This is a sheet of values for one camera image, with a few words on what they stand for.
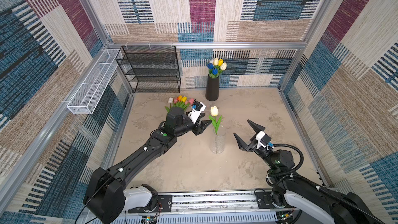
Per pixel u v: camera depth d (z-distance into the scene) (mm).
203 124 676
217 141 801
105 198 393
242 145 638
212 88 1028
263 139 573
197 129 672
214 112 700
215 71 915
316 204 503
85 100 700
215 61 907
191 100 1108
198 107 637
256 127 672
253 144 635
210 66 893
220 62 920
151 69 1101
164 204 733
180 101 1083
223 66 900
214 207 729
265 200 732
